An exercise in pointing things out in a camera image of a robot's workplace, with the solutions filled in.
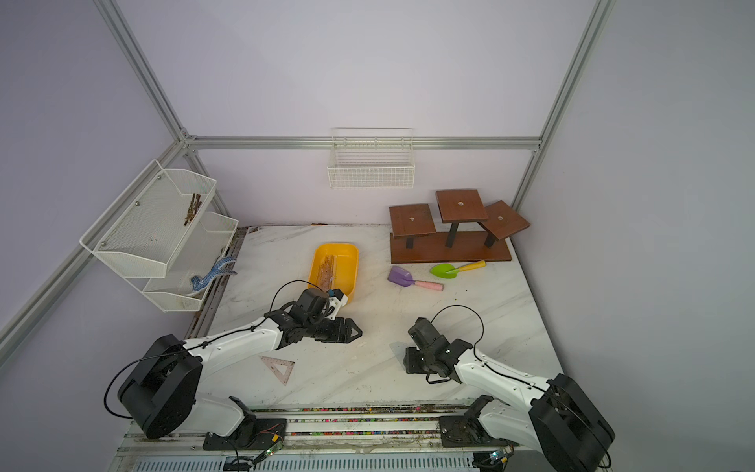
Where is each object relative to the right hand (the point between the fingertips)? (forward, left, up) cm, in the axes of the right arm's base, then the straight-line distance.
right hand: (412, 365), depth 85 cm
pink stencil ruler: (+33, +29, +3) cm, 44 cm away
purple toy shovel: (+31, +1, +1) cm, 31 cm away
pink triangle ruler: (+1, +42, 0) cm, 42 cm away
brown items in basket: (+35, +61, +34) cm, 78 cm away
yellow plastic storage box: (+35, +22, +2) cm, 41 cm away
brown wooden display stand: (+44, -4, +7) cm, 45 cm away
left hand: (+7, +17, +7) cm, 20 cm away
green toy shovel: (+34, -17, 0) cm, 38 cm away
